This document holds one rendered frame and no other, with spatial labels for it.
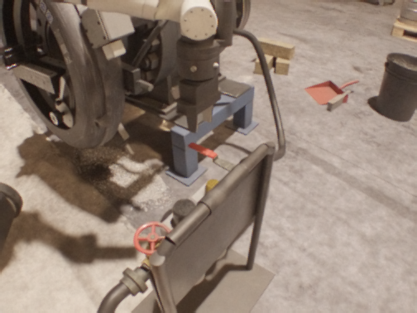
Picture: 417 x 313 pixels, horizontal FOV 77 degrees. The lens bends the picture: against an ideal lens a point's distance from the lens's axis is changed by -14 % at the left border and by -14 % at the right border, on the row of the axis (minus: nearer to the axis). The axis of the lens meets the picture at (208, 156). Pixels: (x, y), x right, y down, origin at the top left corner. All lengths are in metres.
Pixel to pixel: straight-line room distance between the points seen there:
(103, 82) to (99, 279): 0.67
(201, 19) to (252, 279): 0.83
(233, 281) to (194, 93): 0.67
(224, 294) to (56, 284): 0.59
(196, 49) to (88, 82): 0.40
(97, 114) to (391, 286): 1.16
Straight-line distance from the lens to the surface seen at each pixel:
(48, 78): 1.06
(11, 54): 1.26
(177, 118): 1.29
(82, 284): 1.14
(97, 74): 0.88
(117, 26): 0.78
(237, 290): 1.04
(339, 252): 1.21
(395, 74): 2.03
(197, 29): 0.55
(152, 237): 0.55
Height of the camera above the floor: 0.95
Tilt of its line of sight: 40 degrees down
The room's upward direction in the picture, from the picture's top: 1 degrees counter-clockwise
